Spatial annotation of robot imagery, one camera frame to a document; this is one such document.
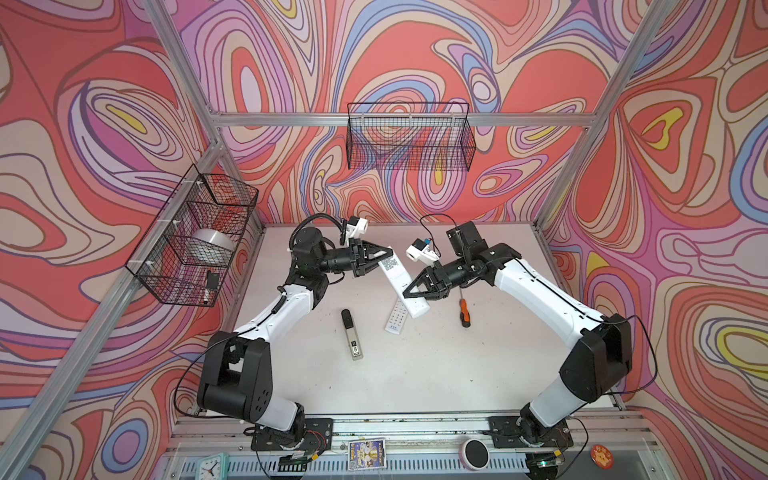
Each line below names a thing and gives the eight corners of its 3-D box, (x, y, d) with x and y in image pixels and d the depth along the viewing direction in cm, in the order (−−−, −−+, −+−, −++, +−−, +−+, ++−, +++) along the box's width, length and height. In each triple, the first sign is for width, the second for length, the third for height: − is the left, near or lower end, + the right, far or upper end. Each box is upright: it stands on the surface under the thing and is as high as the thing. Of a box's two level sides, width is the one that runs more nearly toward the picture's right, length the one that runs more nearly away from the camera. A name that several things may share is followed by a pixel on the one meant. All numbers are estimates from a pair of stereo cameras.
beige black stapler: (353, 362, 86) (352, 356, 83) (341, 318, 96) (339, 310, 92) (364, 358, 87) (363, 352, 83) (351, 315, 96) (350, 307, 93)
